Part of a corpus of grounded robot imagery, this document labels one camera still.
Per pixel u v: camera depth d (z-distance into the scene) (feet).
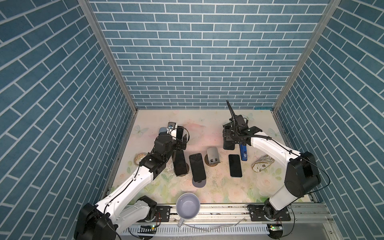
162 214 2.42
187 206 2.50
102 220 1.24
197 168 2.58
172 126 2.18
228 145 2.95
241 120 2.26
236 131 2.19
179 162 2.70
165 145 1.85
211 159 2.88
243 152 3.03
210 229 2.31
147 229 2.37
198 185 2.75
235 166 2.93
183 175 2.78
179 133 3.10
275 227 2.42
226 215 2.43
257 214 2.42
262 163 2.87
